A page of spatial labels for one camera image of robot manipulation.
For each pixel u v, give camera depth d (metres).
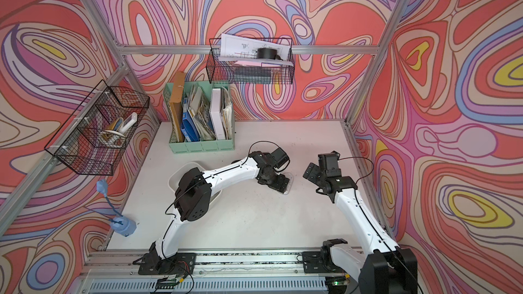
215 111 0.89
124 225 0.75
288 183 0.81
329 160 0.63
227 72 1.01
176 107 0.85
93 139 0.75
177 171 0.92
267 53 0.82
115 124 0.75
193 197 0.53
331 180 0.58
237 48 0.86
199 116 0.93
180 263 0.72
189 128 0.96
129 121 0.75
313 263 0.73
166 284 0.72
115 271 0.73
